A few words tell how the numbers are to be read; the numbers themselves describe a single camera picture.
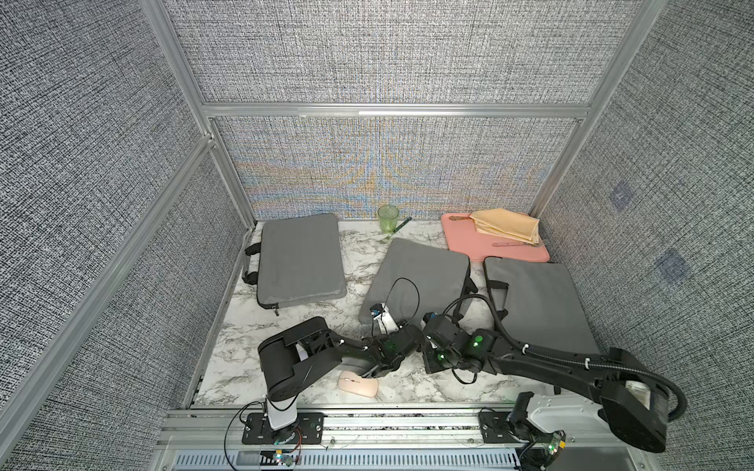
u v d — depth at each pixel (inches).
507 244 43.7
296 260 42.3
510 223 46.3
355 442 28.8
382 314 31.3
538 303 36.7
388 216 43.3
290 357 19.1
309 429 28.9
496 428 28.8
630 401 15.7
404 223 47.4
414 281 29.6
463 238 44.0
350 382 31.2
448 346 24.6
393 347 27.0
